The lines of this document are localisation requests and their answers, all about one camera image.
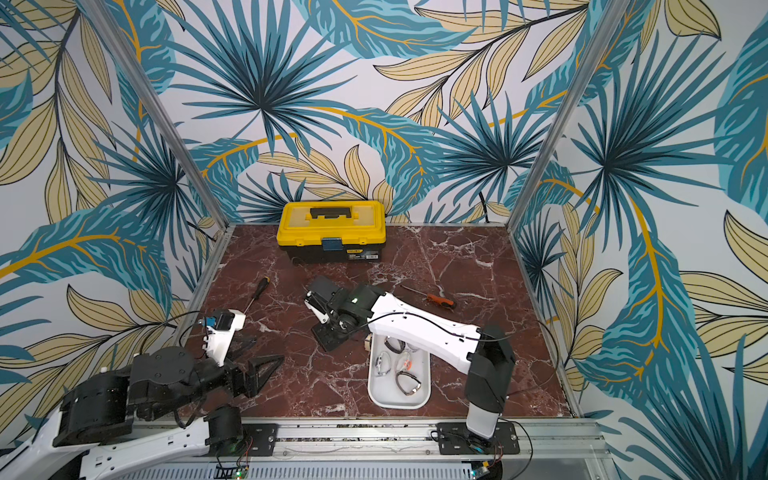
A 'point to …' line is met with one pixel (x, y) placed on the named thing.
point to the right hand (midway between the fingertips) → (325, 336)
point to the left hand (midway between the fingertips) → (268, 358)
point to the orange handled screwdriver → (442, 302)
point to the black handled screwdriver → (261, 287)
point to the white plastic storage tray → (399, 375)
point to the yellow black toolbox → (338, 231)
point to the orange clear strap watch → (407, 363)
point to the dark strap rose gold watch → (395, 344)
